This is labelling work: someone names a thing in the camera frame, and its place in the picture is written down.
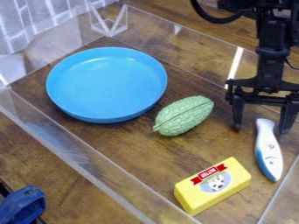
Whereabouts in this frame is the clear acrylic enclosure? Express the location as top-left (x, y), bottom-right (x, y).
top-left (0, 0), bottom-right (299, 224)

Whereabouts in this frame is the black cable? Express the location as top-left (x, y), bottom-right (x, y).
top-left (189, 0), bottom-right (249, 25)

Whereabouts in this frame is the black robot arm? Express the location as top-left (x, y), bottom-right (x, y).
top-left (225, 0), bottom-right (299, 134)

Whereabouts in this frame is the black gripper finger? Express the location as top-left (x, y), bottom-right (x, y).
top-left (232, 95), bottom-right (244, 130)
top-left (279, 102), bottom-right (299, 134)

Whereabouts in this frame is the white and blue toy fish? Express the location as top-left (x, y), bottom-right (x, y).
top-left (255, 118), bottom-right (284, 182)

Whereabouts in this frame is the green bitter gourd toy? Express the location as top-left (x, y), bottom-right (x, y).
top-left (153, 95), bottom-right (213, 137)

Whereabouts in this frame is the yellow butter block toy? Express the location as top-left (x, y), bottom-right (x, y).
top-left (173, 157), bottom-right (251, 216)

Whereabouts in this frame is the blue clamp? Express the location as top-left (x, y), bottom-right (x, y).
top-left (0, 185), bottom-right (45, 224)

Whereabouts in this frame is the white grid cloth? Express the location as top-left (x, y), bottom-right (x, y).
top-left (0, 0), bottom-right (117, 55)

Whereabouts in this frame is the blue round plastic tray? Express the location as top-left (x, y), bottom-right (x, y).
top-left (45, 47), bottom-right (168, 123)

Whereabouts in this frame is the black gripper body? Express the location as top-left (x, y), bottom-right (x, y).
top-left (225, 77), bottom-right (299, 107)

